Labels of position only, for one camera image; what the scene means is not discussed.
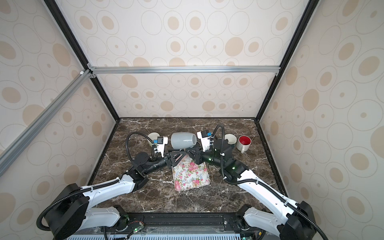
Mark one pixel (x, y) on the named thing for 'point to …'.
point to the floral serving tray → (187, 174)
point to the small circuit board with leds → (140, 227)
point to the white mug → (243, 143)
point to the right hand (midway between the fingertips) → (187, 150)
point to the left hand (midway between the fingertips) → (187, 154)
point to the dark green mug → (231, 138)
